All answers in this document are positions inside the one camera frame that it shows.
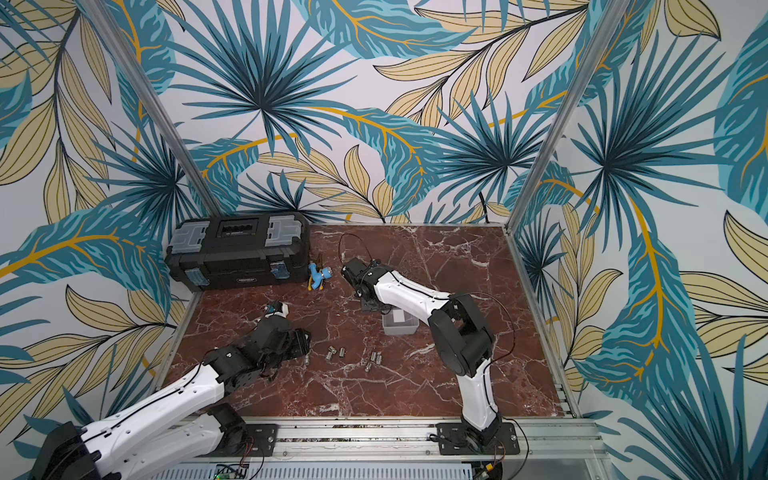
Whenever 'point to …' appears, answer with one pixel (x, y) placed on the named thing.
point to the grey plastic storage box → (398, 322)
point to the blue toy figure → (317, 277)
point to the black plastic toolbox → (213, 252)
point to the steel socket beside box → (378, 359)
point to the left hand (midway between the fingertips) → (303, 341)
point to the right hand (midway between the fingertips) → (380, 300)
